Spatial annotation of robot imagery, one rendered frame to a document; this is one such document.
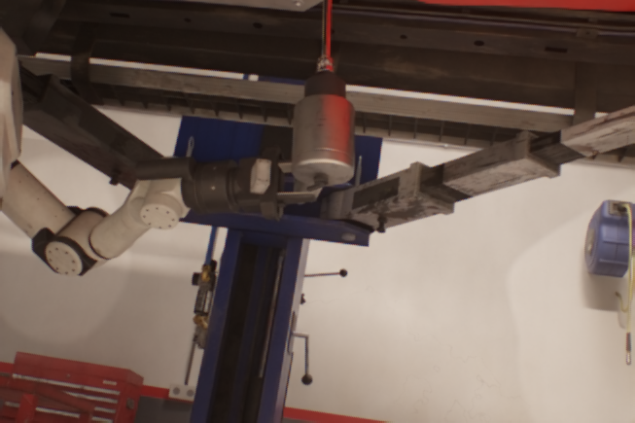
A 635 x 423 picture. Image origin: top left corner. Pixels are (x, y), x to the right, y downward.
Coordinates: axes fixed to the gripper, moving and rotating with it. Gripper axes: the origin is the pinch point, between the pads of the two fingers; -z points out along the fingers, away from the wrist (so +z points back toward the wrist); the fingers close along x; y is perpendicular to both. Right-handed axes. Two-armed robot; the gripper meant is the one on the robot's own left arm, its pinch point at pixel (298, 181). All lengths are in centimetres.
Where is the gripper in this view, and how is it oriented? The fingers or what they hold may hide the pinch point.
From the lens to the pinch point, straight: 136.5
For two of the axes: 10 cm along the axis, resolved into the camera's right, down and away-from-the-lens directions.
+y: -2.4, -3.9, -8.9
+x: -0.3, 9.2, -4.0
